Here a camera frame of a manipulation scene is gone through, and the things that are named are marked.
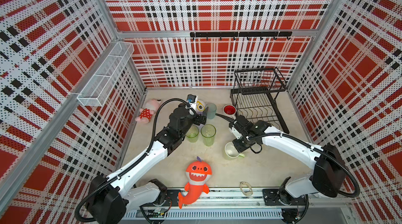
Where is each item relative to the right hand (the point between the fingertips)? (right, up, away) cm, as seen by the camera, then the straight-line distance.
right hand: (240, 146), depth 81 cm
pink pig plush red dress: (-57, +16, +18) cm, 62 cm away
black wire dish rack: (+16, +27, +34) cm, 46 cm away
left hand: (-21, +22, -4) cm, 30 cm away
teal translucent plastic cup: (-15, +18, +21) cm, 31 cm away
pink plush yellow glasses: (-22, +21, +20) cm, 37 cm away
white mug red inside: (-3, +18, +22) cm, 29 cm away
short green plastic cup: (-27, +3, +13) cm, 30 cm away
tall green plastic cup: (-17, +7, +3) cm, 19 cm away
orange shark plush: (-22, -11, -6) cm, 26 cm away
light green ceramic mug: (-4, -4, +5) cm, 8 cm away
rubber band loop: (+1, -21, -7) cm, 22 cm away
